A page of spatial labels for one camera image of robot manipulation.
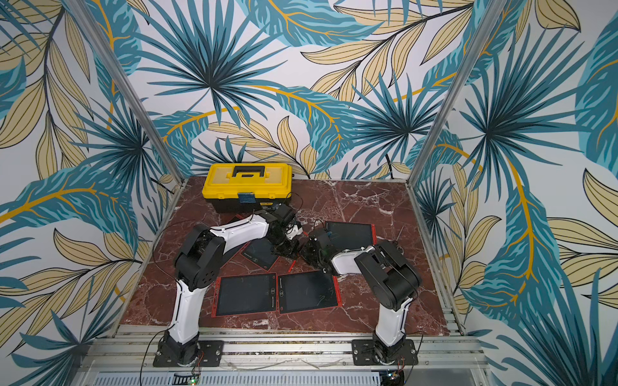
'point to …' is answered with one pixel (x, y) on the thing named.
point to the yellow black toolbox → (247, 187)
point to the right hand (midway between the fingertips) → (296, 249)
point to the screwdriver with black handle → (395, 242)
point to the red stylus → (292, 266)
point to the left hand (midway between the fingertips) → (295, 259)
